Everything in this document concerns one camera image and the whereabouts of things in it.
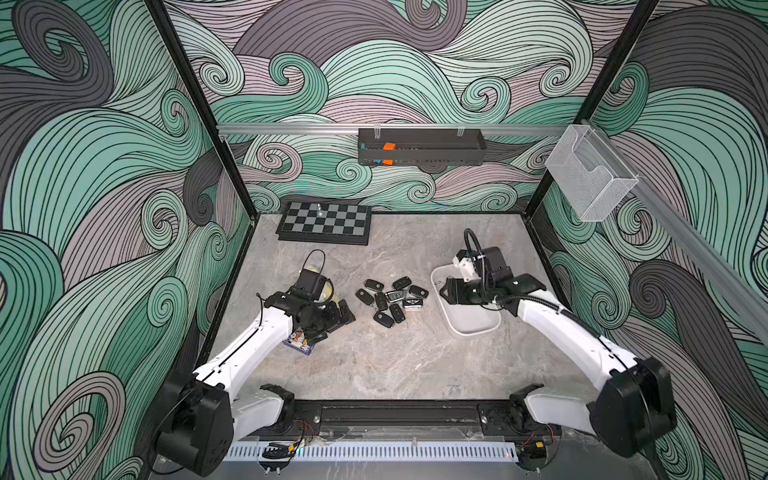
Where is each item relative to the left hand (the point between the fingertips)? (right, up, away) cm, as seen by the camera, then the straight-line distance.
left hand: (344, 323), depth 81 cm
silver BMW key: (+15, +5, +14) cm, 21 cm away
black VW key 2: (+22, +6, +17) cm, 29 cm away
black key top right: (+17, +8, +17) cm, 26 cm away
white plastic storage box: (+37, -2, +10) cm, 38 cm away
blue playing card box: (-14, -7, +4) cm, 16 cm away
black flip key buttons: (+16, 0, +11) cm, 19 cm away
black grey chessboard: (-11, +30, +33) cm, 46 cm away
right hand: (+30, +8, +2) cm, 32 cm away
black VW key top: (+8, +8, +17) cm, 20 cm away
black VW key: (+11, -1, +9) cm, 14 cm away
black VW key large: (+5, +5, +14) cm, 16 cm away
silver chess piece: (-14, +35, +33) cm, 50 cm away
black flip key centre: (+10, +3, +14) cm, 18 cm away
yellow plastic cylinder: (-3, +10, -9) cm, 14 cm away
